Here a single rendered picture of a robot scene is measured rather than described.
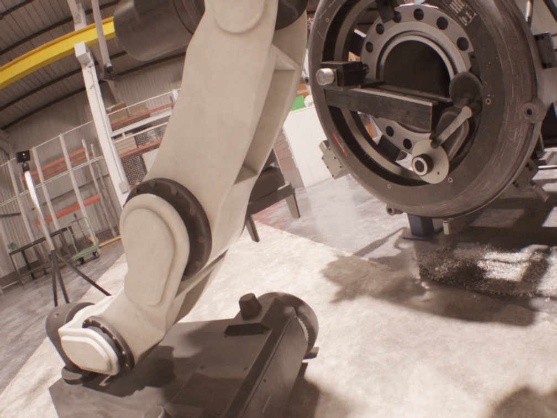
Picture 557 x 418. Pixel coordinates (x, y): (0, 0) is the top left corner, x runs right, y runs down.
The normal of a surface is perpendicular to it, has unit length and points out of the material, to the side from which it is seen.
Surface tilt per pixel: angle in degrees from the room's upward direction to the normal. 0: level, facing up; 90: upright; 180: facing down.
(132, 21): 108
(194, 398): 0
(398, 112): 90
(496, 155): 96
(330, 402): 0
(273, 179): 98
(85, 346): 90
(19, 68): 90
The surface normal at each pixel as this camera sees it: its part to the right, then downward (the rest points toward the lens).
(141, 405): -0.33, -0.93
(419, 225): -0.85, 0.36
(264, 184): 0.54, 0.10
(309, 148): 0.31, 0.04
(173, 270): -0.29, 0.25
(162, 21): -0.15, 0.77
